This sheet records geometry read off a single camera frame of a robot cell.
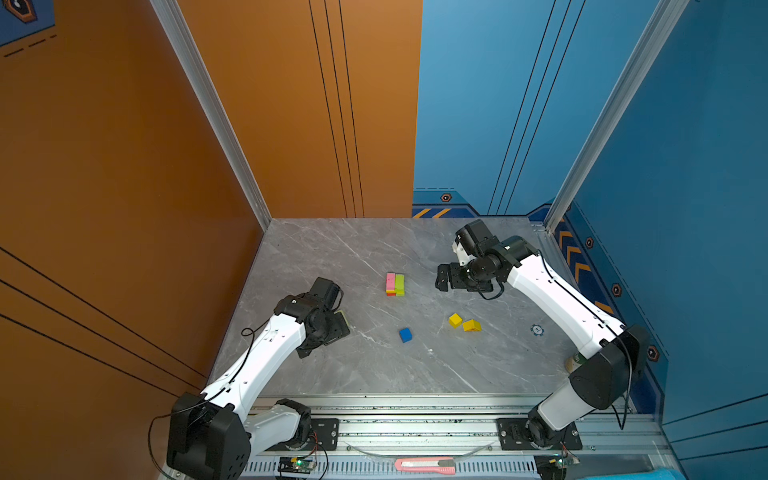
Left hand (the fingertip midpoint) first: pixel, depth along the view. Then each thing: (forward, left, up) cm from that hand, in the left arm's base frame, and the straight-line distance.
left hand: (332, 334), depth 81 cm
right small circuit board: (-28, -57, -8) cm, 64 cm away
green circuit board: (-29, +6, -10) cm, 31 cm away
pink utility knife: (-28, -29, -8) cm, 41 cm away
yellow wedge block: (+7, -41, -8) cm, 42 cm away
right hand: (+10, -31, +11) cm, 34 cm away
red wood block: (+18, -16, -8) cm, 25 cm away
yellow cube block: (+8, -36, -7) cm, 37 cm away
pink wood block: (+20, -16, -4) cm, 26 cm away
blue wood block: (+4, -20, -9) cm, 23 cm away
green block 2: (+19, -19, -4) cm, 27 cm away
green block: (+2, -3, +8) cm, 9 cm away
